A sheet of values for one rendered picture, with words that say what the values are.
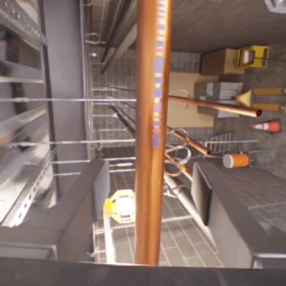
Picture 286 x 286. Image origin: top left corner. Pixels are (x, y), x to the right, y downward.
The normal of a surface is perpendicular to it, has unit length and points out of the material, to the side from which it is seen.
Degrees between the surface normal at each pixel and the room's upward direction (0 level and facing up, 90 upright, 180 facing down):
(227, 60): 90
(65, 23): 90
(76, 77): 90
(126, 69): 90
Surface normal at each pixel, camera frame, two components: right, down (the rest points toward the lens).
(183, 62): 0.22, 0.27
